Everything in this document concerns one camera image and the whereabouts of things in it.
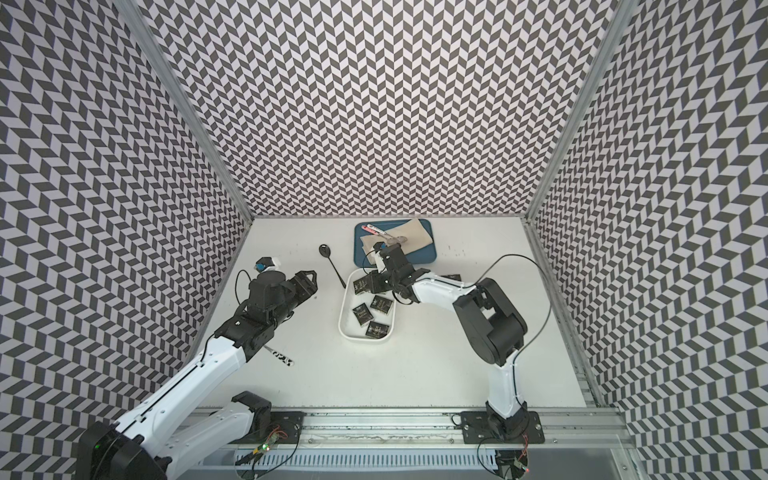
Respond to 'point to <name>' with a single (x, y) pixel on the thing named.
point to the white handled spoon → (400, 238)
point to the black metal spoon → (325, 251)
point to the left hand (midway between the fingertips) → (310, 280)
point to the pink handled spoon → (388, 239)
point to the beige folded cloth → (410, 236)
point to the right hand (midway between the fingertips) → (369, 283)
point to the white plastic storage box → (347, 321)
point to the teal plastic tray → (420, 254)
